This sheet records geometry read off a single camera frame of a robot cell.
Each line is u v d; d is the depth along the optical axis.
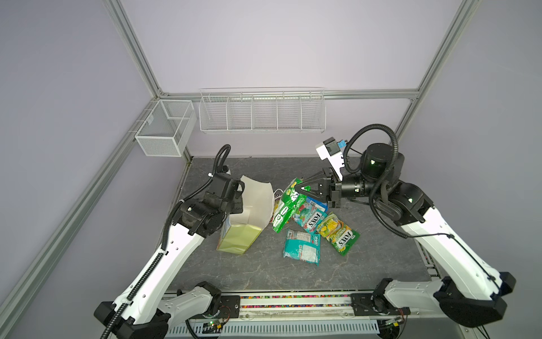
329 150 0.44
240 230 0.68
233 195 0.53
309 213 0.94
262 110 0.99
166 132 0.95
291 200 0.49
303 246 0.85
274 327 0.71
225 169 0.61
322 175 0.48
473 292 0.37
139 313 0.36
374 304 0.66
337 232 0.89
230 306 0.74
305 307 0.75
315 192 0.50
